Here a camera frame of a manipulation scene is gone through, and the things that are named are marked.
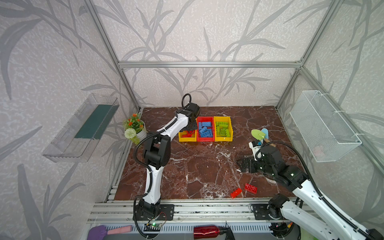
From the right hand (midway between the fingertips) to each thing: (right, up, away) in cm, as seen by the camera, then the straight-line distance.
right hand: (243, 155), depth 77 cm
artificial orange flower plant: (-64, +15, +15) cm, 67 cm away
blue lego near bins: (-18, +16, +29) cm, 38 cm away
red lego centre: (-30, +8, +26) cm, 40 cm away
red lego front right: (+5, -19, +4) cm, 20 cm away
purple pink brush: (-69, -33, -9) cm, 77 cm away
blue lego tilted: (-19, +10, +25) cm, 33 cm away
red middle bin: (-19, +19, +36) cm, 45 cm away
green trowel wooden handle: (+19, +8, +25) cm, 33 cm away
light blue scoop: (+24, +10, +28) cm, 39 cm away
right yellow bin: (-5, +19, +32) cm, 37 cm away
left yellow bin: (-27, +6, +22) cm, 36 cm away
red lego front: (-4, -20, +1) cm, 20 cm away
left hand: (-28, +17, +22) cm, 39 cm away
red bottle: (-22, -31, -11) cm, 40 cm away
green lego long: (-6, +10, +27) cm, 29 cm away
